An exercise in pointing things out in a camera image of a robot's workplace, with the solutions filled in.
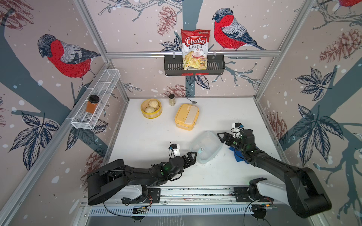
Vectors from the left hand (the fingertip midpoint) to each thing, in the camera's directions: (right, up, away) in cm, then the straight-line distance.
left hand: (196, 154), depth 80 cm
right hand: (+17, +11, +8) cm, 21 cm away
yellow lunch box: (-5, +21, +18) cm, 28 cm away
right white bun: (-32, +31, +30) cm, 54 cm away
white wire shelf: (-58, +43, +7) cm, 72 cm away
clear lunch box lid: (+8, +2, +14) cm, 17 cm away
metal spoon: (+1, +33, +38) cm, 50 cm away
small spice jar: (-17, +34, +30) cm, 49 cm away
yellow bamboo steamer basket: (-28, +24, +27) cm, 45 cm away
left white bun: (-33, +26, +24) cm, 49 cm away
